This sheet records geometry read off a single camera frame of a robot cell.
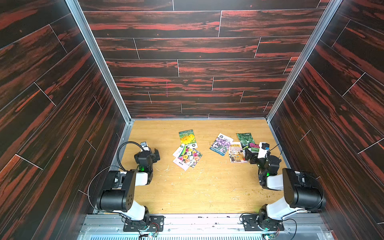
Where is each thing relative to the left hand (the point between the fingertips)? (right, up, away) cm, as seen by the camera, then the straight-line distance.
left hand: (149, 150), depth 95 cm
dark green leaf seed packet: (+67, +7, +13) cm, 69 cm away
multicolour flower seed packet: (+27, -5, +4) cm, 27 cm away
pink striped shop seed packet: (+58, -4, +4) cm, 58 cm away
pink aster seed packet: (+20, -9, +1) cm, 22 cm away
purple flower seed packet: (+49, +4, +10) cm, 50 cm away
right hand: (+68, +2, -3) cm, 69 cm away
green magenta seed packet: (+71, +1, +7) cm, 71 cm away
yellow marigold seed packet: (+24, +7, +14) cm, 29 cm away
